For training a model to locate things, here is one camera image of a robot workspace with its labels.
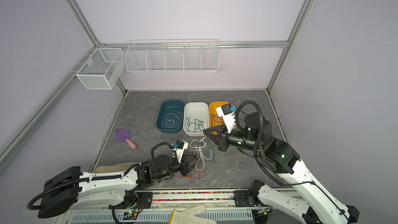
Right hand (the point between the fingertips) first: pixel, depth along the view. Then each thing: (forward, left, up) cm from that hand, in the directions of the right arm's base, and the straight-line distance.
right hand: (204, 133), depth 55 cm
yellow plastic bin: (+39, -4, -33) cm, 51 cm away
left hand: (-2, +3, -24) cm, 24 cm away
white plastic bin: (+31, +7, -35) cm, 48 cm away
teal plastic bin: (+32, +24, -34) cm, 52 cm away
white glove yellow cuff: (-22, +8, -37) cm, 44 cm away
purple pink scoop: (+20, +53, -38) cm, 68 cm away
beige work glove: (-1, +47, -36) cm, 60 cm away
